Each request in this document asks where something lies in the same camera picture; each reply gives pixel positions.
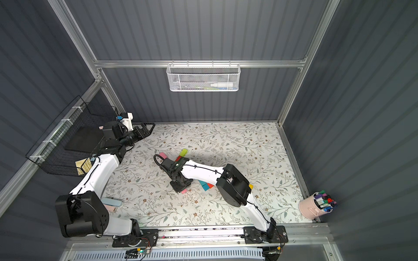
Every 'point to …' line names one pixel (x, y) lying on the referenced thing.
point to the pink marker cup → (315, 204)
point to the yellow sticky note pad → (83, 166)
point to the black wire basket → (49, 154)
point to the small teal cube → (206, 187)
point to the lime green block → (183, 153)
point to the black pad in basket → (86, 139)
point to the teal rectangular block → (202, 183)
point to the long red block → (178, 158)
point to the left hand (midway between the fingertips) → (150, 127)
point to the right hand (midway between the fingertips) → (179, 190)
